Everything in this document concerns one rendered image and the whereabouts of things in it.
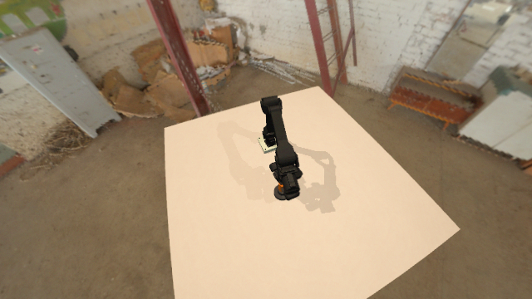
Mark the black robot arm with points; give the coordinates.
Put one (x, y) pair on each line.
(274, 133)

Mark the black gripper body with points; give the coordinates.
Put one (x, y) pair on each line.
(273, 168)

